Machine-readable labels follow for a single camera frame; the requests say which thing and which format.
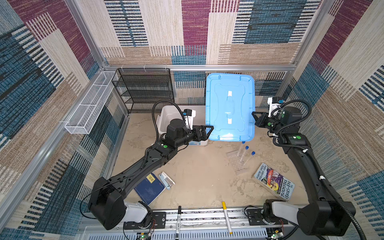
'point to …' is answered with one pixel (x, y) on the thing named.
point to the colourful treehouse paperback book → (274, 181)
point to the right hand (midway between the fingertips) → (252, 114)
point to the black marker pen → (178, 223)
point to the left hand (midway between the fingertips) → (208, 125)
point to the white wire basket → (82, 120)
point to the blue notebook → (149, 189)
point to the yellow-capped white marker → (224, 205)
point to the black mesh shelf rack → (141, 88)
